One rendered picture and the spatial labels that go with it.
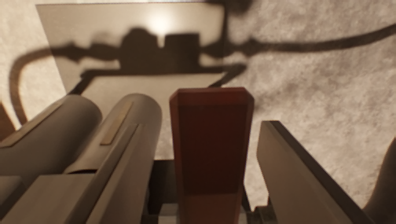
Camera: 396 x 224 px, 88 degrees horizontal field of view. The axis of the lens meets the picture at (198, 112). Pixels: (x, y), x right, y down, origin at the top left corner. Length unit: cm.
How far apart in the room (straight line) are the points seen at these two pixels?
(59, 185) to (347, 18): 63
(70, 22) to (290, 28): 51
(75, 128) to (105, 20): 32
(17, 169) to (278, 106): 58
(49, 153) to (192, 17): 39
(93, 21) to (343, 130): 77
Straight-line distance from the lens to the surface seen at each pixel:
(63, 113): 31
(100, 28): 56
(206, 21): 52
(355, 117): 79
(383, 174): 27
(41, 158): 26
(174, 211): 18
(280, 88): 62
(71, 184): 19
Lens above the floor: 52
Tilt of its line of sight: 61 degrees down
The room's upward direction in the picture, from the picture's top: 176 degrees clockwise
